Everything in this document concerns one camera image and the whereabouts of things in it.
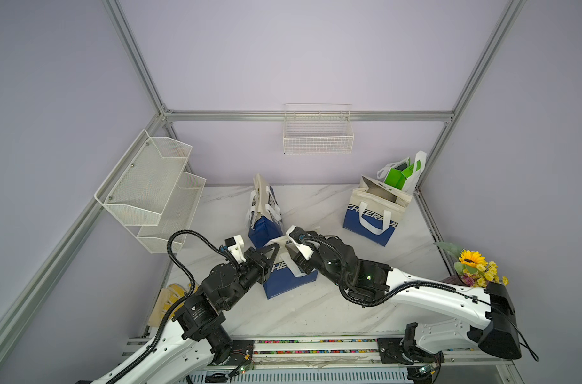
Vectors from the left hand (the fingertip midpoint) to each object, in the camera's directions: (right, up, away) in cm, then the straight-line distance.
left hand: (279, 247), depth 65 cm
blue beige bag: (-6, +8, +17) cm, 20 cm away
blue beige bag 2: (+1, -11, +9) cm, 14 cm away
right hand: (+5, +1, +5) cm, 7 cm away
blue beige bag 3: (+33, +10, +22) cm, 41 cm away
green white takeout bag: (+44, +23, +21) cm, 54 cm away
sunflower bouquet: (+54, -6, +1) cm, 54 cm away
